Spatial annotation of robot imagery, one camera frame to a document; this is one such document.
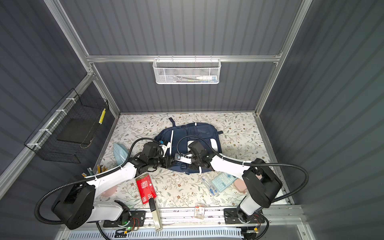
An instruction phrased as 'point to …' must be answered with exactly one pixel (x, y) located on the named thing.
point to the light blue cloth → (120, 153)
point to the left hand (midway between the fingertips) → (176, 160)
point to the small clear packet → (199, 211)
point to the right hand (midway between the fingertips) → (189, 157)
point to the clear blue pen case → (212, 189)
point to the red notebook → (146, 188)
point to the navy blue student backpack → (178, 137)
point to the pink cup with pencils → (101, 168)
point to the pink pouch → (238, 183)
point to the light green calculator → (223, 181)
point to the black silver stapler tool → (154, 210)
